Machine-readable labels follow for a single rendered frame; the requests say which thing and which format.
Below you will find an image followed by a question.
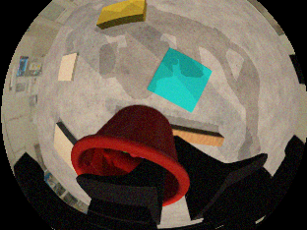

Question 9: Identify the tan flat box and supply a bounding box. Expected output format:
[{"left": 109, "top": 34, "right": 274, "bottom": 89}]
[{"left": 54, "top": 122, "right": 78, "bottom": 173}]

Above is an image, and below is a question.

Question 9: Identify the yellow rectangular block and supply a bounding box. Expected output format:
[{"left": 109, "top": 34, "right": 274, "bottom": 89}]
[{"left": 97, "top": 0, "right": 147, "bottom": 29}]

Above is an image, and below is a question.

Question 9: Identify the dark red cup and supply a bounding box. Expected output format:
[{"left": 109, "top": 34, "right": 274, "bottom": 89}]
[{"left": 71, "top": 106, "right": 190, "bottom": 206}]

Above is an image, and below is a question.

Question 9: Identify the beige flat rectangular slab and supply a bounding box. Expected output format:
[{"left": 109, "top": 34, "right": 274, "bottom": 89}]
[{"left": 58, "top": 52, "right": 79, "bottom": 81}]

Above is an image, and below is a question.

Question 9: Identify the brown wooden bar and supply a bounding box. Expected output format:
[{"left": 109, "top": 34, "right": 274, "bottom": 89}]
[{"left": 170, "top": 123, "right": 224, "bottom": 146}]

